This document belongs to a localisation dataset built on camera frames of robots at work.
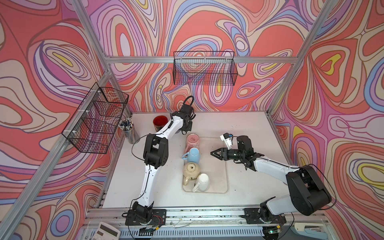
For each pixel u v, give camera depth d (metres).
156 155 0.60
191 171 0.80
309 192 0.43
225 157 0.75
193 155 0.84
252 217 0.73
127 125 0.90
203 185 0.77
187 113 0.82
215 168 0.89
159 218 0.72
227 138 0.78
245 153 0.69
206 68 0.96
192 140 0.90
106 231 0.67
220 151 0.77
